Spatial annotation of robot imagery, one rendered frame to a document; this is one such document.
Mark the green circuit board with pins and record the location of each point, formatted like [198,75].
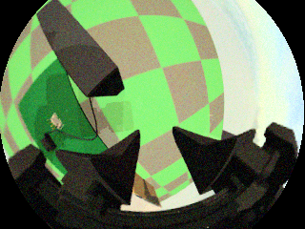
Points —
[50,104]

